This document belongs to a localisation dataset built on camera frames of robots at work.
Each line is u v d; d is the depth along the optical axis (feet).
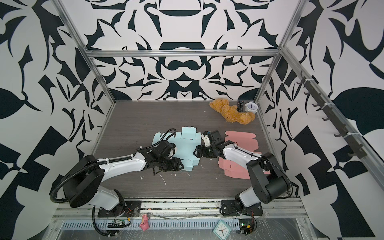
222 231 2.21
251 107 3.74
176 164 2.49
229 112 3.35
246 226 2.34
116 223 2.28
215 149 2.25
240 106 3.80
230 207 2.43
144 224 2.21
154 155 2.24
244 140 3.32
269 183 1.44
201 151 2.61
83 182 1.41
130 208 2.41
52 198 1.30
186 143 3.21
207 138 2.78
